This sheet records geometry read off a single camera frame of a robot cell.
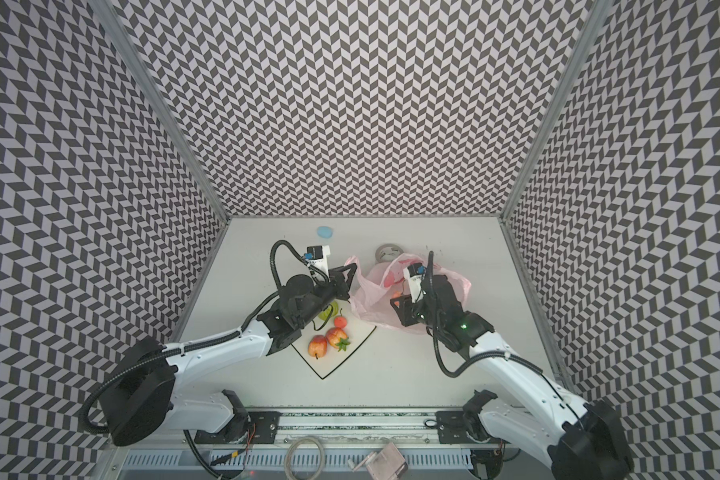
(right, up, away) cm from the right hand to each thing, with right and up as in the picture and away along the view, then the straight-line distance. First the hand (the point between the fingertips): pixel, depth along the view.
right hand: (397, 309), depth 79 cm
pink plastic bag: (+12, +9, -18) cm, 23 cm away
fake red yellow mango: (-16, -9, +3) cm, 19 cm away
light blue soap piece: (-26, +22, +37) cm, 51 cm away
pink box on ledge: (-3, -31, -15) cm, 34 cm away
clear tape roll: (-2, +14, +26) cm, 30 cm away
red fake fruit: (-22, -10, +2) cm, 24 cm away
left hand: (-10, +11, -3) cm, 15 cm away
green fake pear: (-18, +1, -11) cm, 21 cm away
